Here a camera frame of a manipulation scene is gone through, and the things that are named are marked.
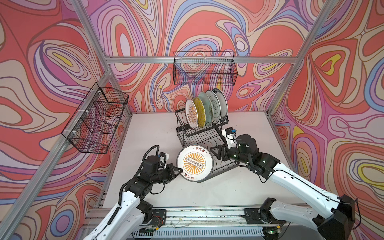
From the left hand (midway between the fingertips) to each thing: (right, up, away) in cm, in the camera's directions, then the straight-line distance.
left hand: (184, 170), depth 74 cm
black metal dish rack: (+13, +15, +27) cm, 34 cm away
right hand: (+16, +9, 0) cm, 18 cm away
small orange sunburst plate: (+4, +29, +10) cm, 31 cm away
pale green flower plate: (+13, +32, +5) cm, 35 cm away
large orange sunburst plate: (+6, +2, +4) cm, 8 cm away
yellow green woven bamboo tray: (+9, +30, +2) cm, 31 cm away
